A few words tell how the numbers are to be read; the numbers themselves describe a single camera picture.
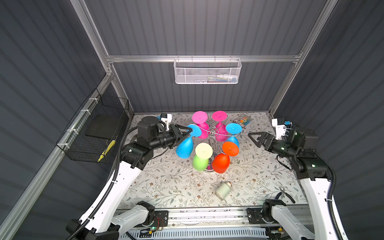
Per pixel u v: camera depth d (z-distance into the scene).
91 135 0.75
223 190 0.74
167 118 0.61
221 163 0.69
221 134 0.68
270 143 0.56
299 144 0.49
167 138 0.54
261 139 0.56
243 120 1.15
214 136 0.68
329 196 0.40
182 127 0.60
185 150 0.70
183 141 0.60
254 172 0.89
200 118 0.72
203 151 0.62
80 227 0.35
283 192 0.81
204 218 0.75
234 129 0.69
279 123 0.59
